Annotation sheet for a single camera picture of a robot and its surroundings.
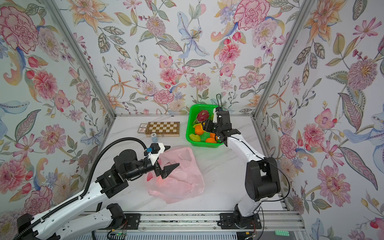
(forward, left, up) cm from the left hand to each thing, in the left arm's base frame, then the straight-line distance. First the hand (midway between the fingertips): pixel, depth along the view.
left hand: (174, 158), depth 64 cm
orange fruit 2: (+26, -21, -23) cm, 40 cm away
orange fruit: (+36, -13, -25) cm, 46 cm away
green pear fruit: (+28, -10, -23) cm, 38 cm away
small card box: (+40, +28, -28) cm, 56 cm away
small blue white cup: (+29, +17, -24) cm, 41 cm away
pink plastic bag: (-1, -3, -28) cm, 28 cm away
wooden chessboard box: (+39, +13, -27) cm, 50 cm away
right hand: (+29, -16, -10) cm, 35 cm away
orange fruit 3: (+31, -22, -25) cm, 46 cm away
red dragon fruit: (+46, -16, -22) cm, 54 cm away
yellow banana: (+42, -13, -25) cm, 51 cm away
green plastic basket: (+54, -9, -23) cm, 59 cm away
